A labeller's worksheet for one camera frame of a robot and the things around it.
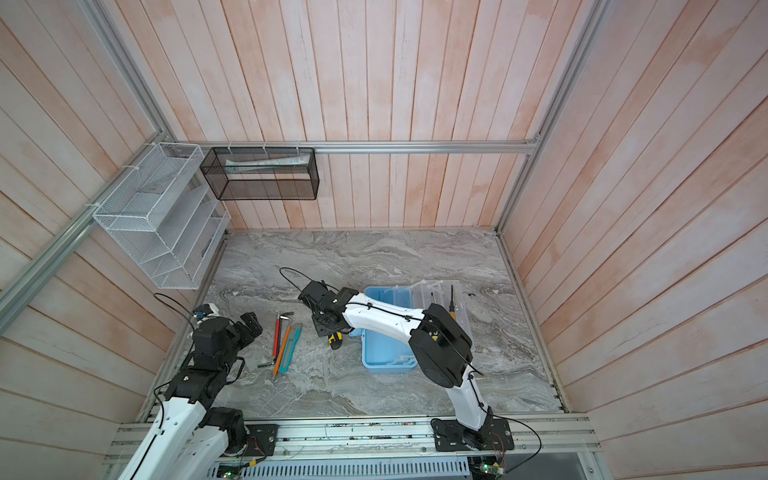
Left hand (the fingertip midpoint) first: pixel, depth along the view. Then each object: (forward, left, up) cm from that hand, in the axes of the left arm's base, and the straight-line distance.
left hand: (244, 327), depth 81 cm
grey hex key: (+10, -7, -12) cm, 17 cm away
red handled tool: (+1, -6, -11) cm, 13 cm away
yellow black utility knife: (-1, -25, -5) cm, 25 cm away
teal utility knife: (+4, -11, -12) cm, 17 cm away
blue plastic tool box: (-2, -38, -12) cm, 40 cm away
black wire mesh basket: (+53, +4, +13) cm, 55 cm away
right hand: (+4, -22, -6) cm, 23 cm away
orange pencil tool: (-3, -8, -11) cm, 14 cm away
